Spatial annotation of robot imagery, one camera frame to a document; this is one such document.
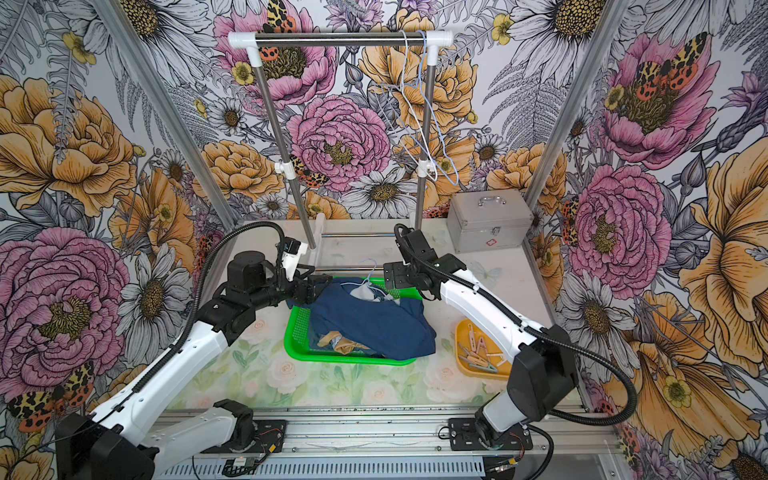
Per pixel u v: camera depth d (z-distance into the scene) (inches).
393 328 31.2
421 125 37.9
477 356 33.6
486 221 41.6
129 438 15.6
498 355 33.5
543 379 16.8
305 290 26.5
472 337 35.0
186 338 19.5
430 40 23.1
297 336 32.8
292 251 25.7
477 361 33.4
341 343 31.9
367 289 35.0
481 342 35.1
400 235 26.0
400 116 36.9
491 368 33.0
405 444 29.5
